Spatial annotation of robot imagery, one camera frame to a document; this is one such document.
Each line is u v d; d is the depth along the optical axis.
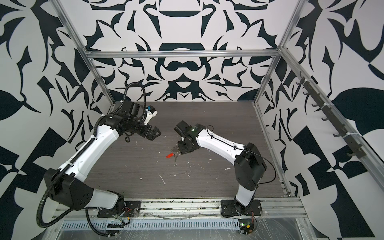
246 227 0.71
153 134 0.70
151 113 0.70
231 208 0.74
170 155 0.92
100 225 0.70
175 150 0.91
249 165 0.45
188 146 0.70
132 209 0.74
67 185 0.39
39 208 0.35
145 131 0.69
